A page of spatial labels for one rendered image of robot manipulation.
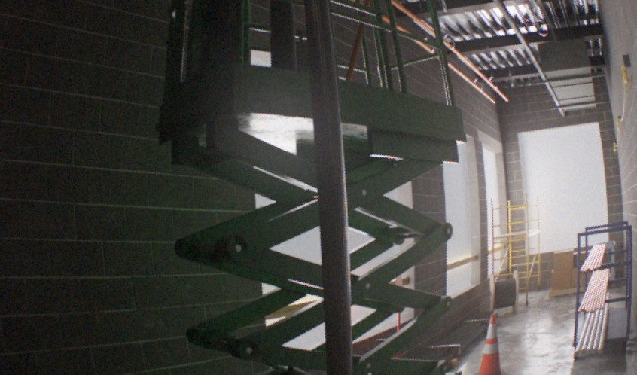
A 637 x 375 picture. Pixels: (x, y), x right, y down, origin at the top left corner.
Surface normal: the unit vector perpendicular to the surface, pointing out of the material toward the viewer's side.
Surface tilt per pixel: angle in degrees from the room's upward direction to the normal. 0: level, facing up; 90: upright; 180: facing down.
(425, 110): 90
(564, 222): 90
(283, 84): 90
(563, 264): 90
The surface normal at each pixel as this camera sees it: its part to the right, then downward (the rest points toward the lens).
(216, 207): 0.82, -0.11
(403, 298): 0.63, -0.12
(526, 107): -0.57, -0.05
